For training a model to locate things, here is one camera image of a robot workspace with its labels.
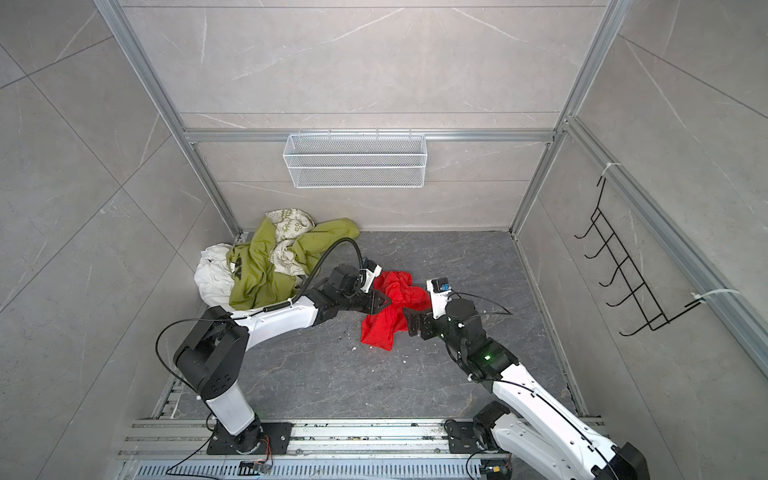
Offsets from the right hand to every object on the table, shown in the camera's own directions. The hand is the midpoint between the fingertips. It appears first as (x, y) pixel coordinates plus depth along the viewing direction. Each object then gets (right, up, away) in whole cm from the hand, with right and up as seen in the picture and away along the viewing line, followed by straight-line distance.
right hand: (419, 302), depth 78 cm
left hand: (-7, +1, +9) cm, 11 cm away
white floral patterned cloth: (-45, +24, +31) cm, 60 cm away
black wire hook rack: (+46, +6, -12) cm, 48 cm away
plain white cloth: (-68, +6, +23) cm, 72 cm away
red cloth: (-11, -9, +8) cm, 16 cm away
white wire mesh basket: (-19, +45, +23) cm, 54 cm away
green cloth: (-52, +4, +18) cm, 55 cm away
